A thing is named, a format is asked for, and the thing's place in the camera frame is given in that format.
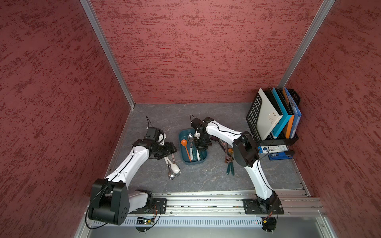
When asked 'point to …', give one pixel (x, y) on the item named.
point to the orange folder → (292, 119)
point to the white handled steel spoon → (171, 174)
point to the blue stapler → (279, 155)
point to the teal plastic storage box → (183, 134)
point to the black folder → (269, 93)
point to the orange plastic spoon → (184, 143)
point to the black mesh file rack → (252, 118)
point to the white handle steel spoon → (190, 138)
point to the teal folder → (285, 118)
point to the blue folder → (296, 112)
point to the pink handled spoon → (173, 158)
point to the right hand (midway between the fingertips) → (200, 152)
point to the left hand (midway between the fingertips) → (171, 154)
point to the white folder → (269, 116)
